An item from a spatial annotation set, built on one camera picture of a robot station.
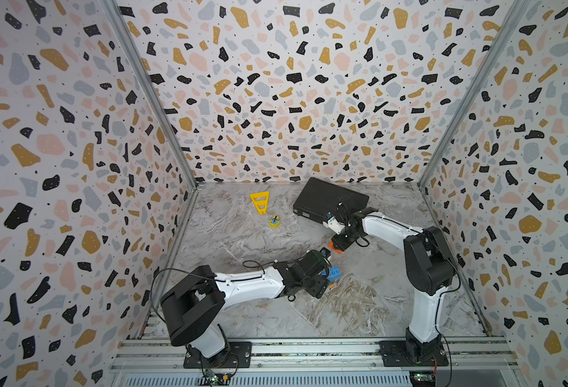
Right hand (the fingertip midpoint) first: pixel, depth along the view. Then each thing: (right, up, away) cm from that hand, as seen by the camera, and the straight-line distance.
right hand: (338, 242), depth 98 cm
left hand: (-8, -10, -13) cm, 19 cm away
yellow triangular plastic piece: (-36, +16, +16) cm, 42 cm away
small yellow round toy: (-27, +8, +8) cm, 29 cm away
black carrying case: (-7, +18, +14) cm, 24 cm away
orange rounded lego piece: (-3, -2, 0) cm, 3 cm away
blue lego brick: (-4, -9, -16) cm, 19 cm away
